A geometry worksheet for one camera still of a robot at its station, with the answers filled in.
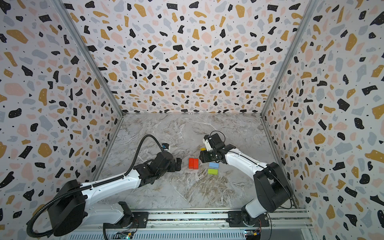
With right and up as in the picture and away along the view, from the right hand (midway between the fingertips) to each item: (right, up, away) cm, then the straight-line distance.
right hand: (201, 154), depth 88 cm
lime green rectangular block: (+7, -11, +3) cm, 14 cm away
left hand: (-14, -2, -4) cm, 15 cm away
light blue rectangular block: (+8, -8, +5) cm, 12 cm away
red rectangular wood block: (-6, -7, +6) cm, 11 cm away
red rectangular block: (-3, -7, +5) cm, 9 cm away
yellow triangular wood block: (+1, +1, +13) cm, 13 cm away
